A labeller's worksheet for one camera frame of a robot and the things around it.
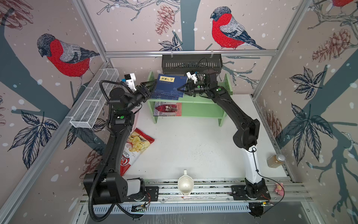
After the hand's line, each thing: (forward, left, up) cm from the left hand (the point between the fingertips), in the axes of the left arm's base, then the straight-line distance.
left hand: (159, 81), depth 64 cm
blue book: (+12, -4, -11) cm, 16 cm away
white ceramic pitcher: (-35, -13, -44) cm, 58 cm away
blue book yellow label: (+6, -4, -17) cm, 18 cm away
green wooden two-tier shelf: (+10, -24, -30) cm, 39 cm away
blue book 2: (+5, -2, -13) cm, 14 cm away
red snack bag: (-11, +19, -42) cm, 47 cm away
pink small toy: (-37, -63, -43) cm, 85 cm away
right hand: (+8, -9, -12) cm, 17 cm away
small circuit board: (-46, +12, -47) cm, 67 cm away
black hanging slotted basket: (+45, -10, -19) cm, 49 cm away
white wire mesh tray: (+2, +40, -15) cm, 43 cm away
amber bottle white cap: (-24, -64, -38) cm, 78 cm away
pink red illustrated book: (+10, 0, -32) cm, 34 cm away
